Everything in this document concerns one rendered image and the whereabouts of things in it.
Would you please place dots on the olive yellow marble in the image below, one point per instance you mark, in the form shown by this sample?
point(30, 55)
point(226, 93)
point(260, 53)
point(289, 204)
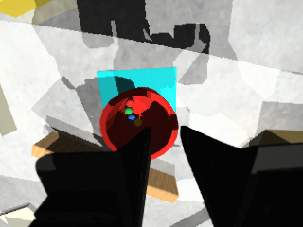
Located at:
point(138, 122)

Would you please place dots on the red cup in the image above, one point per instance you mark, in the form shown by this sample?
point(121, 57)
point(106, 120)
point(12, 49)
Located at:
point(153, 110)

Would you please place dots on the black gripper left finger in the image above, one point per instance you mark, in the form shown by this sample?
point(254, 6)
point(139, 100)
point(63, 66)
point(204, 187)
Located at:
point(126, 171)

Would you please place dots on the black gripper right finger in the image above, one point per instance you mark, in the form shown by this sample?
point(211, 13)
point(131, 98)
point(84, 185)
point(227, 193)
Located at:
point(227, 176)

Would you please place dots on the tan flat bar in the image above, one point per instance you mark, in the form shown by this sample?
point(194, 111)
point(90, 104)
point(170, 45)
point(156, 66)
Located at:
point(161, 185)

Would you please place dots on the blue marble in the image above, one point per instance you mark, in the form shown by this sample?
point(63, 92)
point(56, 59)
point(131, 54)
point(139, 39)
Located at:
point(131, 117)

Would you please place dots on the dark green marble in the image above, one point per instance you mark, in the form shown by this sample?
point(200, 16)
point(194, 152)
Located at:
point(128, 110)

